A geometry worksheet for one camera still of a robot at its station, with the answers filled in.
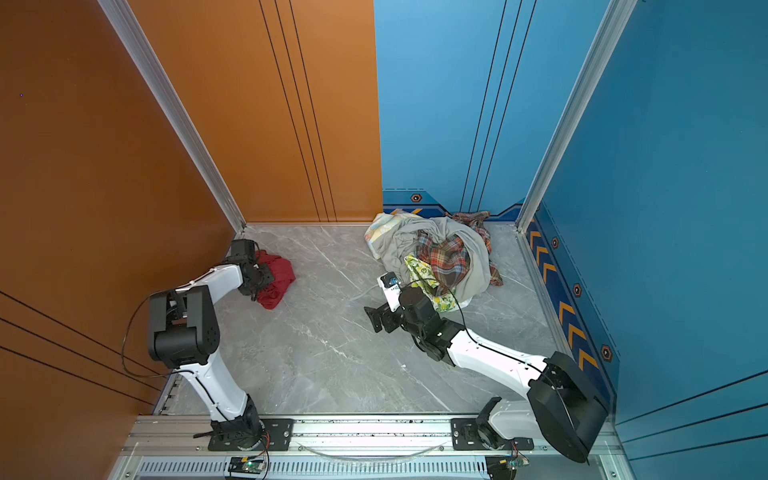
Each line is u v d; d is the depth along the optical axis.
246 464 0.71
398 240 1.05
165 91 0.83
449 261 0.95
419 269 0.96
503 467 0.70
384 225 1.09
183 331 0.51
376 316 0.71
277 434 0.74
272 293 0.98
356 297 0.99
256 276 0.86
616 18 0.70
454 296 0.95
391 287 0.69
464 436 0.72
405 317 0.63
